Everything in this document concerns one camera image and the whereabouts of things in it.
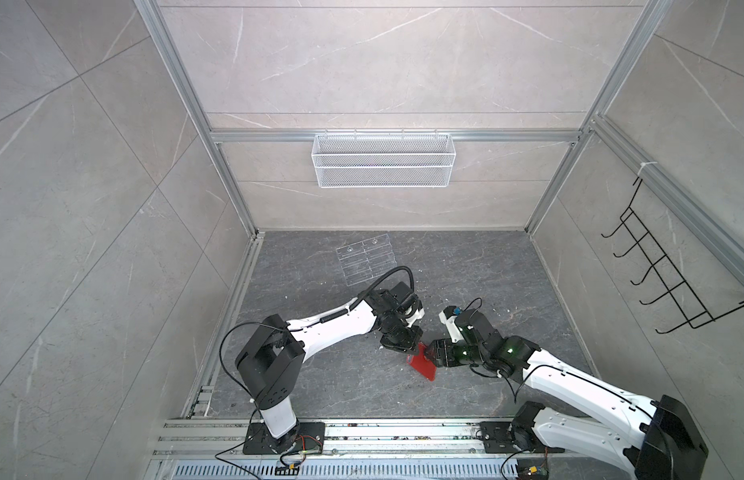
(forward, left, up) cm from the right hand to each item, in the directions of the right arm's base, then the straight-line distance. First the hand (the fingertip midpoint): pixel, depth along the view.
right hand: (432, 349), depth 80 cm
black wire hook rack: (+2, -51, +24) cm, 56 cm away
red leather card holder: (-4, +3, -1) cm, 5 cm away
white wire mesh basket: (+58, +12, +22) cm, 63 cm away
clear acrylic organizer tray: (+34, +19, -3) cm, 39 cm away
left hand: (0, +4, +2) cm, 4 cm away
